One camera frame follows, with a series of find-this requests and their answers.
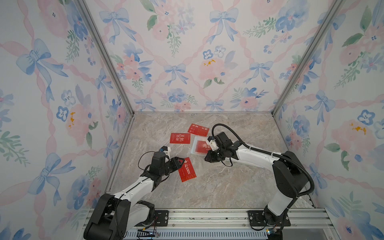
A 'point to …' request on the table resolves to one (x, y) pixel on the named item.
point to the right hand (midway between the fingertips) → (206, 158)
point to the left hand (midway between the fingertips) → (184, 160)
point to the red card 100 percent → (186, 171)
